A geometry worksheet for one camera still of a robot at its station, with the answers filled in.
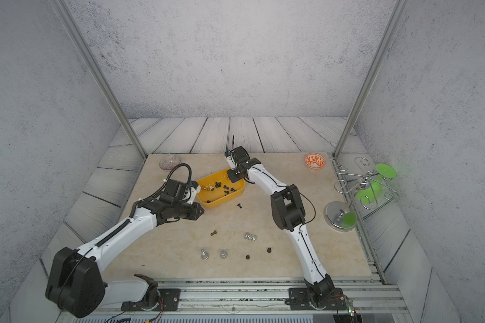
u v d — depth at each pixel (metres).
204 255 0.81
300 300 0.72
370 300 0.75
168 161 1.15
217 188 1.06
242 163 0.80
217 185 1.07
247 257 0.83
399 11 0.70
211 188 1.04
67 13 0.71
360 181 0.75
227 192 1.04
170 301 0.73
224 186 1.05
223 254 0.82
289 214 0.63
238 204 0.99
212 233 0.91
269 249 0.85
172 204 0.64
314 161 1.15
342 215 0.93
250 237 0.88
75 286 0.40
